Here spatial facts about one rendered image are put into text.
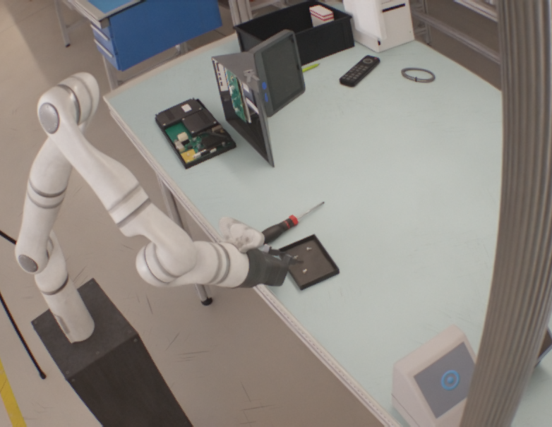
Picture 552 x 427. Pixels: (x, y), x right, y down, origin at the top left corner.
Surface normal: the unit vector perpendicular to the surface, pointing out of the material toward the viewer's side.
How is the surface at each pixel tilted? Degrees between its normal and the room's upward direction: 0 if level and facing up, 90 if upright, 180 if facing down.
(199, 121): 0
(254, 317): 0
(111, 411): 90
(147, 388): 90
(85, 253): 0
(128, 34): 90
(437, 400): 30
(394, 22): 90
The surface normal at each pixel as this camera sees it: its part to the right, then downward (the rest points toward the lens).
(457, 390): 0.09, -0.36
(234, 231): -0.61, 0.00
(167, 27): 0.52, 0.51
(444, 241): -0.16, -0.72
